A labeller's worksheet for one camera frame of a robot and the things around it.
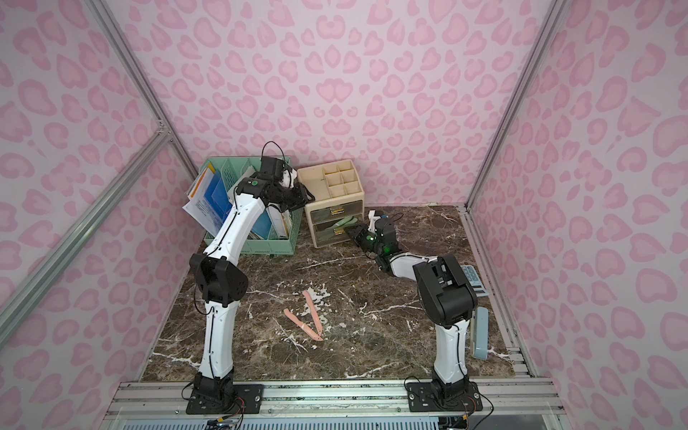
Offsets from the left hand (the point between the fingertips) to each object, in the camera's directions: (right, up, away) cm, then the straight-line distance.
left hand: (312, 195), depth 91 cm
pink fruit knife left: (-1, -44, -5) cm, 44 cm away
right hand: (+10, -11, +1) cm, 15 cm away
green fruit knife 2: (+9, -11, +7) cm, 16 cm away
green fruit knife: (+10, -9, +11) cm, 18 cm away
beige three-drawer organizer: (+9, -3, -2) cm, 10 cm away
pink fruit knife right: (+3, -42, -4) cm, 43 cm away
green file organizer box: (-17, -12, +13) cm, 25 cm away
